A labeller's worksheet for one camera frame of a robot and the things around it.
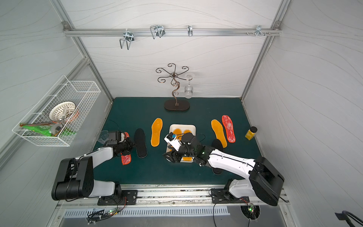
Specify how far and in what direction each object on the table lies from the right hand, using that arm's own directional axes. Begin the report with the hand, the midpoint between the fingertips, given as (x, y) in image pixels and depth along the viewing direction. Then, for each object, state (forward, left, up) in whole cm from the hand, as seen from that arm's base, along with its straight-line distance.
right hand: (166, 150), depth 76 cm
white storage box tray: (+24, -14, -13) cm, 31 cm away
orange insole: (+21, -4, -16) cm, 27 cm away
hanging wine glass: (+42, -11, +6) cm, 44 cm away
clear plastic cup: (+12, +45, -10) cm, 48 cm away
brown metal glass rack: (+45, +1, -13) cm, 47 cm away
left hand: (+9, +22, -12) cm, 27 cm away
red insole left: (-1, +26, -13) cm, 29 cm away
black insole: (+11, +21, -13) cm, 27 cm away
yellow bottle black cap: (+18, -53, -8) cm, 56 cm away
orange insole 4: (+24, -33, -15) cm, 44 cm away
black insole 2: (+12, -31, -15) cm, 37 cm away
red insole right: (+29, -41, -16) cm, 53 cm away
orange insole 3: (+23, +12, -14) cm, 29 cm away
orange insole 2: (+22, -10, -16) cm, 29 cm away
